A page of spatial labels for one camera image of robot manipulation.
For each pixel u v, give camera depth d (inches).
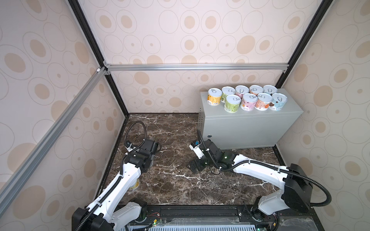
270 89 30.4
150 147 24.0
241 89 30.1
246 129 31.2
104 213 15.3
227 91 30.0
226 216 29.3
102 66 35.0
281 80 38.5
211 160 23.3
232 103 28.1
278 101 28.0
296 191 16.0
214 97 29.1
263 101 28.1
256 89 30.6
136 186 32.0
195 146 27.6
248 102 28.1
